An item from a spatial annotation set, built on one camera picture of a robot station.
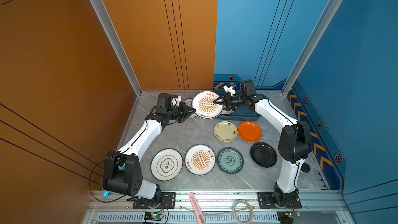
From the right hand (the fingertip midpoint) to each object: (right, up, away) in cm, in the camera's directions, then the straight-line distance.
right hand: (214, 104), depth 83 cm
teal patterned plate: (+9, -31, +2) cm, 33 cm away
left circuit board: (-29, -52, -12) cm, 61 cm away
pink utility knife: (-8, -50, -13) cm, 52 cm away
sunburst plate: (-5, -2, 0) cm, 5 cm away
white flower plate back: (-14, +1, -1) cm, 14 cm away
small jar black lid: (+43, -31, -9) cm, 54 cm away
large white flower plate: (-27, -33, +2) cm, 43 cm away
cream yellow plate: (+8, -17, +14) cm, 24 cm away
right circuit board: (+32, -52, -13) cm, 62 cm away
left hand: (-10, -2, -2) cm, 10 cm away
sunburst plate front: (-8, -31, +3) cm, 32 cm away
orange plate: (+23, -17, +14) cm, 32 cm away
